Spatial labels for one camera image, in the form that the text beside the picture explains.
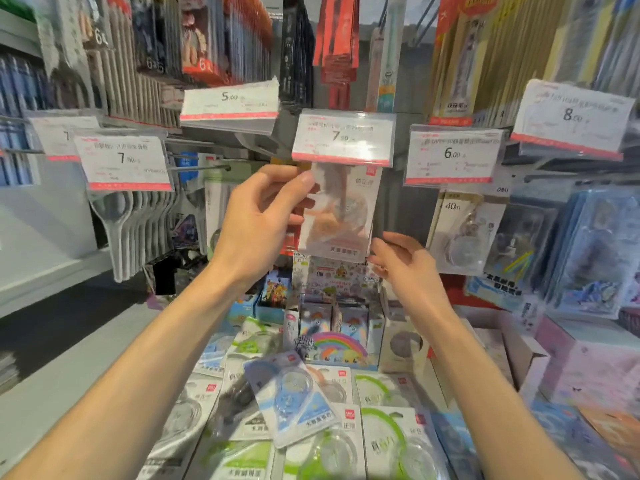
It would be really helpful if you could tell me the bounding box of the person's right hand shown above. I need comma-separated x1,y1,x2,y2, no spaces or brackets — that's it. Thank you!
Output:
367,231,456,341

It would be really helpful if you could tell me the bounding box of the person's left hand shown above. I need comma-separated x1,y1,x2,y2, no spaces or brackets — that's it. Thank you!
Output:
209,163,319,291

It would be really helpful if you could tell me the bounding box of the clear 40m correction tape pack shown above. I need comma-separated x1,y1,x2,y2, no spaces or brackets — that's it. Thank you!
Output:
427,189,509,277

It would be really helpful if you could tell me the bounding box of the orange correction tape pack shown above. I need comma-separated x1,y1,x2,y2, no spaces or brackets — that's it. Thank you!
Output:
297,162,383,265

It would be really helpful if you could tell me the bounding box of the pile of assorted correction tapes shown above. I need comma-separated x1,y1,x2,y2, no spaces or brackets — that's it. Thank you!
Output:
135,314,640,480

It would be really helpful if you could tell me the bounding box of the person's right forearm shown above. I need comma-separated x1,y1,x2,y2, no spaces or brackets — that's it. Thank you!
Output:
425,314,581,480

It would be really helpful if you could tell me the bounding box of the person's left forearm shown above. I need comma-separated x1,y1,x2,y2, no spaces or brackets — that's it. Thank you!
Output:
5,259,251,480

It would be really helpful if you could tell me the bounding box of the row of green scissors packs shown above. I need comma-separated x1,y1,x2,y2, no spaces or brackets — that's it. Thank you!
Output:
202,159,261,261

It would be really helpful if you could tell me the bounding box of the red carton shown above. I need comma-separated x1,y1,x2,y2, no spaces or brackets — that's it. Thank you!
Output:
439,274,501,311

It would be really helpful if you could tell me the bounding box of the beige box round window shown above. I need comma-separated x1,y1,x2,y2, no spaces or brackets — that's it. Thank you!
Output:
377,284,433,375

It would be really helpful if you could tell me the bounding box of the colourful sticker pack display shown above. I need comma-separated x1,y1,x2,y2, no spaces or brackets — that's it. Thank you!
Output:
292,252,383,301

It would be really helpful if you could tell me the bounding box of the metal peg hook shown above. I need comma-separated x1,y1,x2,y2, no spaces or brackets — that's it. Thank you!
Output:
167,163,232,174

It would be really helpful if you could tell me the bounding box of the rainbow print display box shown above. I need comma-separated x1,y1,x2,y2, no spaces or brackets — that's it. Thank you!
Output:
282,299,386,371

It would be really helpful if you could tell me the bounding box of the purple black card box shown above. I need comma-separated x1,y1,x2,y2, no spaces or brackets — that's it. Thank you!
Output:
142,247,209,311

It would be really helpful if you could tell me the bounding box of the white pink display carton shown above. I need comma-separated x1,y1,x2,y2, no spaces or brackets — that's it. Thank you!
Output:
429,304,551,405

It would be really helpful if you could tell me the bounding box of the dark blister pack blue card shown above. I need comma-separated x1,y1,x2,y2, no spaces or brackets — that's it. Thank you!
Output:
465,202,561,313

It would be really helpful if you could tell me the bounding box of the row of clear scissors packs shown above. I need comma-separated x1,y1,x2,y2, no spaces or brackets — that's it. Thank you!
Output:
87,189,186,283

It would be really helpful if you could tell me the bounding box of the white price tag red stripe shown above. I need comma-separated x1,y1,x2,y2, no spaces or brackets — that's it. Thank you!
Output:
179,77,281,137
402,124,506,188
291,108,397,168
509,78,637,162
25,110,103,163
72,129,175,193

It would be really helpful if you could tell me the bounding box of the row of black packs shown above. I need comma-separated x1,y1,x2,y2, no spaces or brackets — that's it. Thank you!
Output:
279,0,316,111

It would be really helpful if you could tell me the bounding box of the row of blue character packs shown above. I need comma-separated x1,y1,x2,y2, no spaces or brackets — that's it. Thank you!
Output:
542,187,640,318

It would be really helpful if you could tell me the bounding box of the row of red hanging packs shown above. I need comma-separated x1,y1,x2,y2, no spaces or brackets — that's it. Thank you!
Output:
312,0,361,109

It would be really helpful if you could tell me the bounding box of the row of grey white packs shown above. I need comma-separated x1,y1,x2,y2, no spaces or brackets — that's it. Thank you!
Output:
85,0,182,128

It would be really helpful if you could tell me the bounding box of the white side shelving unit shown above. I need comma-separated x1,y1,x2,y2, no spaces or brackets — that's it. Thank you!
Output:
0,9,113,321

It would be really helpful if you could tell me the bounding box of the white teal pen pack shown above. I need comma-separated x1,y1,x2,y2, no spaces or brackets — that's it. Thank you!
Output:
365,0,407,113

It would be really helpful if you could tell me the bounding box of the row of dark toy packs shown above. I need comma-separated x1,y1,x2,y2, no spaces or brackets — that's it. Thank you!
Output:
129,0,181,78

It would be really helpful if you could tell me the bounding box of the row of orange refill packs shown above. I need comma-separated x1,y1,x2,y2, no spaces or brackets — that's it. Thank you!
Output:
427,0,501,127

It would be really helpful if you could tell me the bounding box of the rack of blue pen packs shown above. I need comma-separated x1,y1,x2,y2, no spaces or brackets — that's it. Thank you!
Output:
0,52,56,188

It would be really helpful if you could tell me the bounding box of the large dark scissors pack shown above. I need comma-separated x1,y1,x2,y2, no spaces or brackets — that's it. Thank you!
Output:
29,0,99,111

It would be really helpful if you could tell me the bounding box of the figure toy blister pack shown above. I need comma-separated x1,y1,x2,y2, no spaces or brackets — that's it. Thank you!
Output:
75,0,111,51

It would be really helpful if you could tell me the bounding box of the row of yellow refill packs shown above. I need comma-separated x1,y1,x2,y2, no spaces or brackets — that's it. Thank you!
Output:
472,0,601,125

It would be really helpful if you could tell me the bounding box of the stack of notebooks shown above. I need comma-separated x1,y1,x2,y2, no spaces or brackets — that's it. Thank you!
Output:
0,349,21,395

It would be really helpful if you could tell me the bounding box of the row of blue yellow packs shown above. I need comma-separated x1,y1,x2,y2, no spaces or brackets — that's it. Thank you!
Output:
549,0,640,98

